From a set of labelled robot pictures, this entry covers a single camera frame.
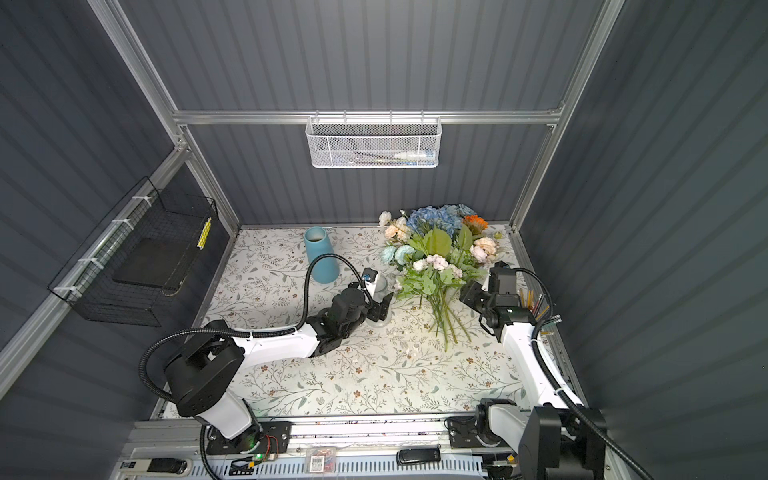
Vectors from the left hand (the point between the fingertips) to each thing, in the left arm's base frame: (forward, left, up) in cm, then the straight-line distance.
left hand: (382, 288), depth 85 cm
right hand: (-3, -26, 0) cm, 26 cm away
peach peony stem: (+16, -35, -4) cm, 39 cm away
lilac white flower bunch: (+11, -18, -3) cm, 22 cm away
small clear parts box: (-39, +16, -12) cm, 44 cm away
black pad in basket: (+4, +59, +11) cm, 60 cm away
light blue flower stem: (+20, -3, -8) cm, 22 cm away
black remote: (-39, -7, -11) cm, 41 cm away
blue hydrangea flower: (+31, -25, -2) cm, 40 cm away
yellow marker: (+13, +49, +12) cm, 52 cm away
